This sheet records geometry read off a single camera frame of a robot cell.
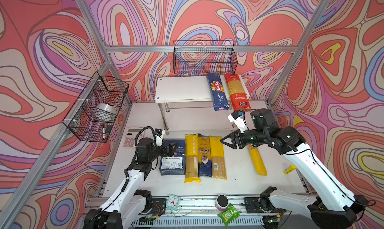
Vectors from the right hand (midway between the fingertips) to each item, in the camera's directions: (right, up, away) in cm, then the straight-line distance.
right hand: (227, 142), depth 66 cm
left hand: (-28, -2, +17) cm, 33 cm away
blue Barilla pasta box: (-26, -15, +14) cm, 33 cm away
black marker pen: (-59, +4, +6) cm, 60 cm away
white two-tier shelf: (-24, +26, +13) cm, 37 cm away
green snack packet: (+3, -35, +5) cm, 35 cm away
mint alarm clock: (-25, -31, +8) cm, 41 cm away
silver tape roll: (-58, +14, +4) cm, 59 cm away
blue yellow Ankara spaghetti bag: (-9, -18, +18) cm, 27 cm away
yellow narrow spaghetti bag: (+21, -13, +18) cm, 31 cm away
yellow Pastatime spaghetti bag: (-16, -13, +21) cm, 30 cm away
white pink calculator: (-57, -1, +32) cm, 66 cm away
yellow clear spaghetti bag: (-1, -19, +16) cm, 25 cm away
